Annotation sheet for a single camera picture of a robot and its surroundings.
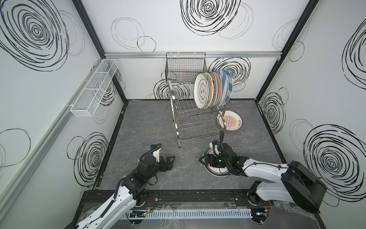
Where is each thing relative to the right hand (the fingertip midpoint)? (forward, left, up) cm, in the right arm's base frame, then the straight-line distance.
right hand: (201, 163), depth 82 cm
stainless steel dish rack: (+32, +5, -3) cm, 32 cm away
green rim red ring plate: (-4, -9, -2) cm, 10 cm away
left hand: (+2, +17, +3) cm, 18 cm away
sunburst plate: (+34, -23, -4) cm, 41 cm away
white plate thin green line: (+30, +1, +29) cm, 42 cm away
